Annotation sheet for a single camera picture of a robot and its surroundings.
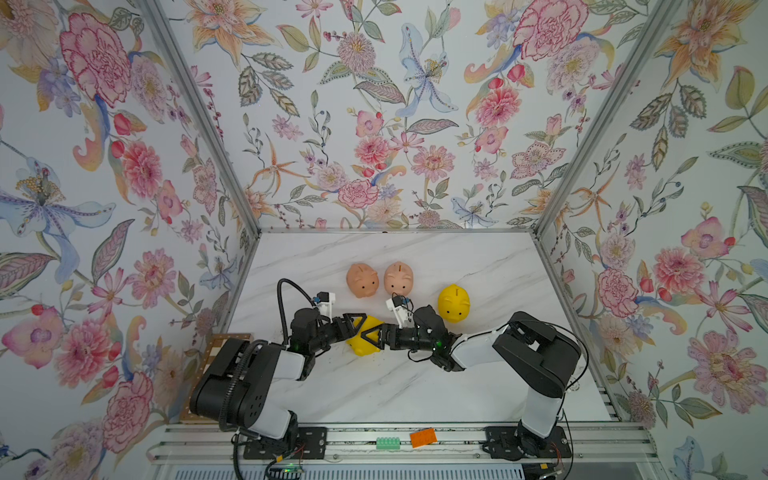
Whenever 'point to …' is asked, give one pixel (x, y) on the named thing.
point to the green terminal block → (388, 443)
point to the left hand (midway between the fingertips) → (365, 320)
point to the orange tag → (423, 438)
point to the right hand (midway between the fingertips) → (368, 334)
